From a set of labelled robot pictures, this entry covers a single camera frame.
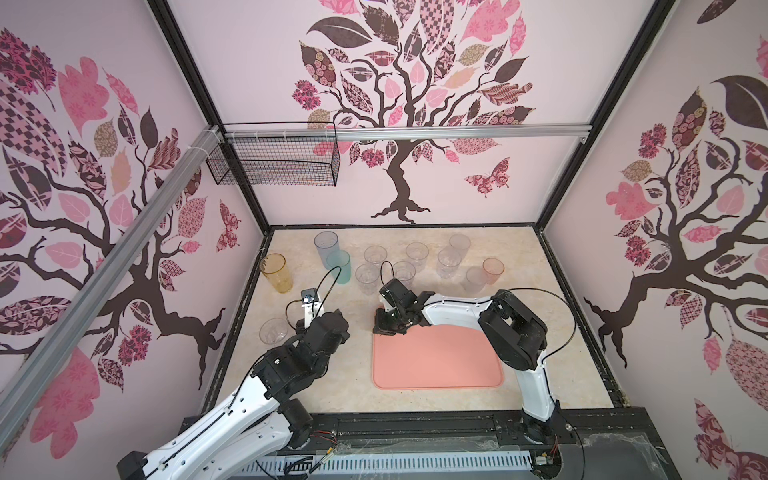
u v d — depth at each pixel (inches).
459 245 40.9
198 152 30.8
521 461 27.5
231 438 17.4
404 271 40.8
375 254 41.9
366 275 40.1
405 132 36.5
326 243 40.5
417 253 41.9
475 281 39.8
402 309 29.0
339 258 40.7
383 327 32.0
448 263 42.0
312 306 23.9
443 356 34.5
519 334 20.4
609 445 28.4
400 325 31.4
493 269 40.8
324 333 20.2
